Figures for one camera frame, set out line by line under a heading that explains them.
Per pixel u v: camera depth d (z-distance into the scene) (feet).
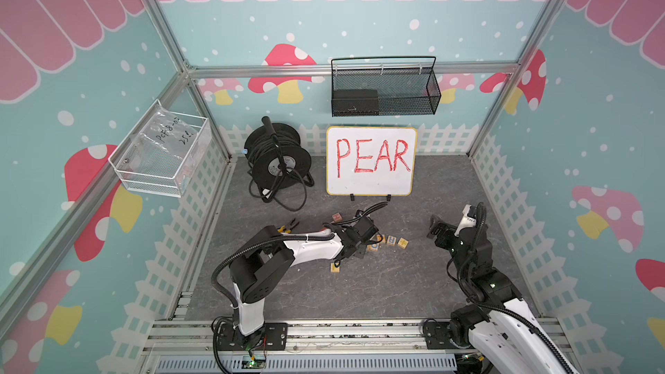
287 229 3.13
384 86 3.08
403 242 3.01
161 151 2.34
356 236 2.31
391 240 3.02
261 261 1.71
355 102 2.79
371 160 3.27
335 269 2.85
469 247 1.77
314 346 2.42
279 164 3.09
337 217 3.26
